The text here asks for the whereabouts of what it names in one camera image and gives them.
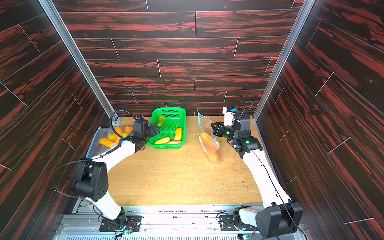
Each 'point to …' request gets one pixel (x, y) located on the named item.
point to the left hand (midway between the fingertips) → (153, 127)
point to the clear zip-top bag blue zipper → (108, 138)
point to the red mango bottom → (174, 142)
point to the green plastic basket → (174, 117)
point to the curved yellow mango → (162, 141)
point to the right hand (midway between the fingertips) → (215, 123)
